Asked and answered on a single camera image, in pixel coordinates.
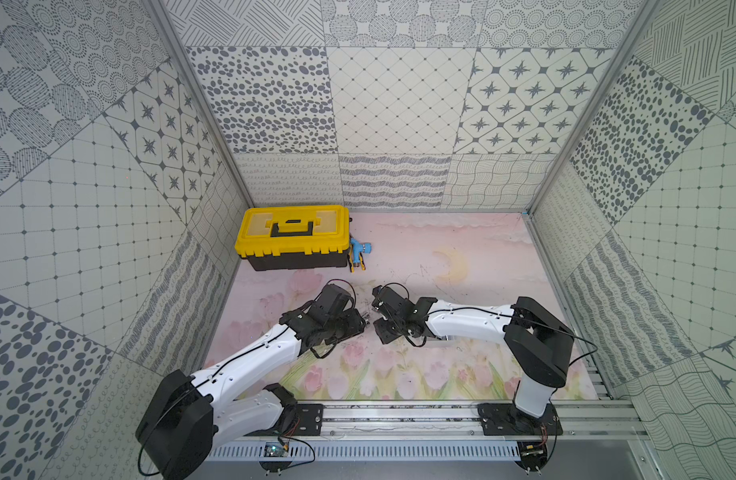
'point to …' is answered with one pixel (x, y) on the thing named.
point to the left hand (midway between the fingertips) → (363, 319)
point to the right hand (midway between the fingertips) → (387, 328)
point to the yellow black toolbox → (294, 237)
